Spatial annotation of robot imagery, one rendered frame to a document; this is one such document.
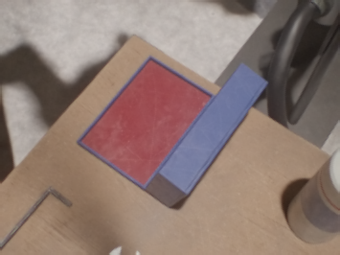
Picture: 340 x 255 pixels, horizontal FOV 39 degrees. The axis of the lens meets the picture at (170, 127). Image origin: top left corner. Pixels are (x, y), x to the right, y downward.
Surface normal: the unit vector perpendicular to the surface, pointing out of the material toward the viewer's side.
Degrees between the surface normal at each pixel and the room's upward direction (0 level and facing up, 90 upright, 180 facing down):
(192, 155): 12
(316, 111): 0
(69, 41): 0
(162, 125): 0
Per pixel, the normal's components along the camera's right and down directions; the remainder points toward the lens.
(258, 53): 0.00, -0.40
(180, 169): 0.18, -0.28
